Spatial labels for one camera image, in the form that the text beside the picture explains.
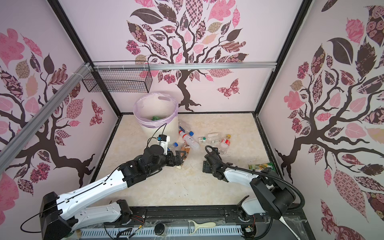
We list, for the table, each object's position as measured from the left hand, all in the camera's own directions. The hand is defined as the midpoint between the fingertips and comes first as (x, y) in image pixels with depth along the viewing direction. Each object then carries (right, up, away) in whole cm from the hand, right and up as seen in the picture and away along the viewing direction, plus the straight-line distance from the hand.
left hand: (179, 155), depth 74 cm
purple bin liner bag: (-20, +26, +26) cm, 42 cm away
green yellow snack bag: (+49, -10, +15) cm, 52 cm away
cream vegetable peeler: (+15, -33, -2) cm, 37 cm away
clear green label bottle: (+20, +6, +28) cm, 35 cm away
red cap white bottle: (+6, +4, +23) cm, 24 cm away
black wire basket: (-32, +47, +21) cm, 61 cm away
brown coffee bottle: (+2, +1, +21) cm, 21 cm away
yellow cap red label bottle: (+28, +2, +24) cm, 37 cm away
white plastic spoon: (+51, -31, -1) cm, 60 cm away
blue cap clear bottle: (-2, +14, +33) cm, 36 cm away
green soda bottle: (-20, +20, +27) cm, 39 cm away
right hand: (+16, -9, +18) cm, 26 cm away
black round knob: (-8, -30, -11) cm, 32 cm away
